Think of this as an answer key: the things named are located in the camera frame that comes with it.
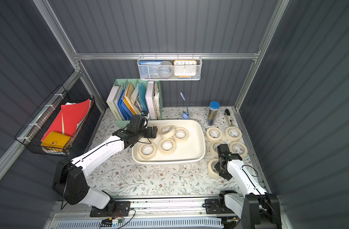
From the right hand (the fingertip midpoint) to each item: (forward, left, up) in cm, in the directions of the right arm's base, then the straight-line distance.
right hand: (224, 172), depth 84 cm
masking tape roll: (+24, -11, -1) cm, 26 cm away
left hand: (+21, +46, +16) cm, 53 cm away
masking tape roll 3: (+12, +5, 0) cm, 13 cm away
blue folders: (+36, +65, +13) cm, 75 cm away
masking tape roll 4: (-1, +8, +1) cm, 8 cm away
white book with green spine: (+36, +71, +24) cm, 83 cm away
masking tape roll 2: (+23, +3, -1) cm, 24 cm away
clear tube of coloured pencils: (+38, +4, +17) cm, 41 cm away
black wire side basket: (+4, +91, +34) cm, 98 cm away
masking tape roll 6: (+28, +26, -1) cm, 38 cm away
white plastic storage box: (+16, +18, -4) cm, 25 cm away
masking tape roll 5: (+9, +49, +1) cm, 50 cm away
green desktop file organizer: (+43, +58, +21) cm, 75 cm away
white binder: (+39, +46, +23) cm, 65 cm away
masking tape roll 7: (+28, +36, +1) cm, 46 cm away
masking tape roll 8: (+18, +35, -1) cm, 39 cm away
